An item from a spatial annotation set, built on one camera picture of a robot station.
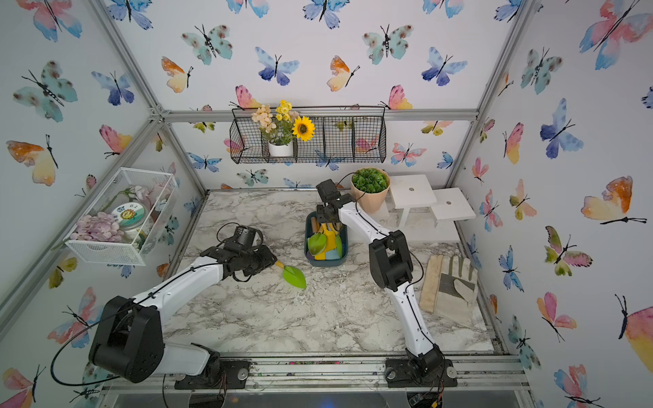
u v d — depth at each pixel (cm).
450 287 90
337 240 99
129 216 66
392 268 61
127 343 42
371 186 84
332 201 76
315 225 104
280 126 86
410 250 62
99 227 59
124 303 44
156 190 79
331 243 97
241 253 72
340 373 76
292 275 93
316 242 98
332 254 96
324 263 96
